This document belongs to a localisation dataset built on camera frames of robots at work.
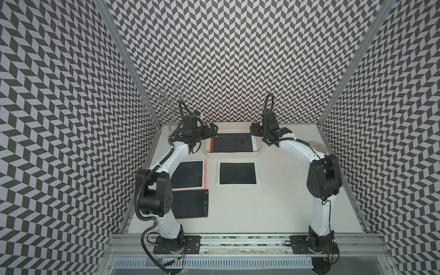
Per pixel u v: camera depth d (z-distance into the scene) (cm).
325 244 64
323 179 52
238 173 96
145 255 66
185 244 71
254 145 107
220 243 74
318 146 101
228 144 105
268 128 72
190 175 94
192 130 70
